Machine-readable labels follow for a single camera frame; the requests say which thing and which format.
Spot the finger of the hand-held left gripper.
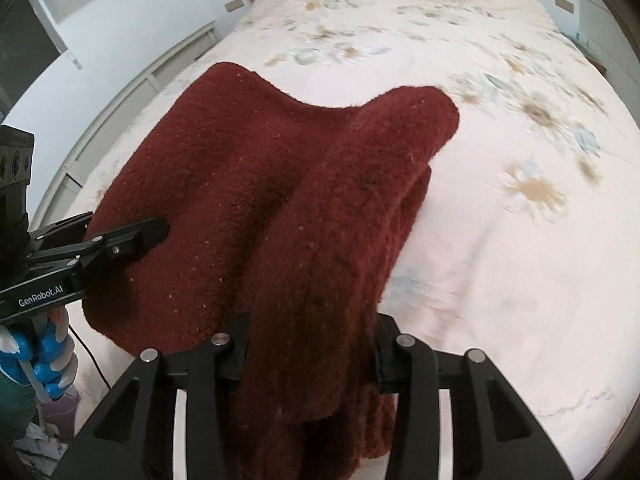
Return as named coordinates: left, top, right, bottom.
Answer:
left=25, top=217, right=171, bottom=281
left=27, top=212, right=94, bottom=256

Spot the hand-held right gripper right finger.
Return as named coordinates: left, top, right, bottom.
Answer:
left=375, top=314, right=573, bottom=480

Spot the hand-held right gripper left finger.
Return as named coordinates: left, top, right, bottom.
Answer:
left=50, top=311, right=251, bottom=480

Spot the dark red knitted sweater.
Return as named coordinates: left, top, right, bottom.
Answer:
left=82, top=61, right=461, bottom=480

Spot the person's left hand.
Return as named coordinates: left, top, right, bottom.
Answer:
left=0, top=305, right=78, bottom=403

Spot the purple patterned cloth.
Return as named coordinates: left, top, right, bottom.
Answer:
left=37, top=392, right=78, bottom=433

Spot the crumpled white paper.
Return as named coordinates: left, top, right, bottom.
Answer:
left=15, top=422, right=68, bottom=461

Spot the floral pink bed blanket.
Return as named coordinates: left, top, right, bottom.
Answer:
left=75, top=0, right=640, bottom=480

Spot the dark window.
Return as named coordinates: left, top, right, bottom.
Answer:
left=0, top=0, right=56, bottom=131

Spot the white wardrobe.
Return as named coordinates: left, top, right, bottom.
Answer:
left=575, top=0, right=640, bottom=126

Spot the black cable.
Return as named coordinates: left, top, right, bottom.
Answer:
left=67, top=322, right=113, bottom=391

